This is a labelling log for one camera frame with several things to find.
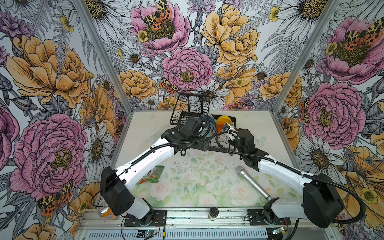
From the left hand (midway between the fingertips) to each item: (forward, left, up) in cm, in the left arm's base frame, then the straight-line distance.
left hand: (198, 143), depth 78 cm
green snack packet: (-10, +25, -16) cm, 31 cm away
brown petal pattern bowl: (0, -13, +6) cm, 14 cm away
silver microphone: (-8, -25, -16) cm, 31 cm away
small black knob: (-29, -6, -11) cm, 32 cm away
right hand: (+9, -22, -2) cm, 24 cm away
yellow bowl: (+27, -18, -12) cm, 35 cm away
